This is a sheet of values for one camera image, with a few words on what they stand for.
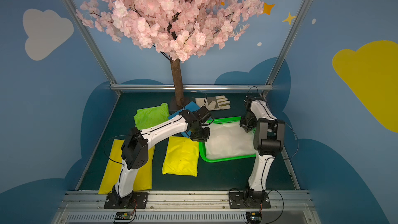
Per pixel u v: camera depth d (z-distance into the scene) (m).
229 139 0.91
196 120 0.65
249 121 0.86
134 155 0.50
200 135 0.75
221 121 0.96
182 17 0.56
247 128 0.88
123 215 0.72
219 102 1.16
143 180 0.79
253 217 0.72
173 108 1.12
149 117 1.04
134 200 0.73
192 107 1.12
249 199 0.68
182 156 0.87
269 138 0.55
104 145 0.93
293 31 0.86
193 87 1.17
